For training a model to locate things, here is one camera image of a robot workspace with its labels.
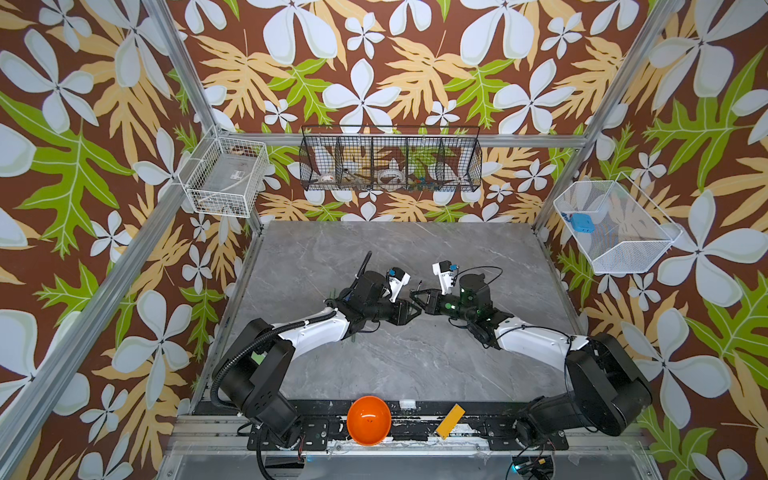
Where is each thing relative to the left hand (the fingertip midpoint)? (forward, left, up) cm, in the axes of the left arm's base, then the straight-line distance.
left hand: (416, 306), depth 83 cm
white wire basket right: (+13, -57, +17) cm, 61 cm away
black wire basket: (+45, +7, +18) cm, 49 cm away
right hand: (+2, +2, +3) cm, 4 cm away
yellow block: (-27, -8, -13) cm, 31 cm away
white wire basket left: (+32, +57, +20) cm, 68 cm away
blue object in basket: (+20, -49, +13) cm, 55 cm away
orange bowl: (-27, +13, -13) cm, 32 cm away
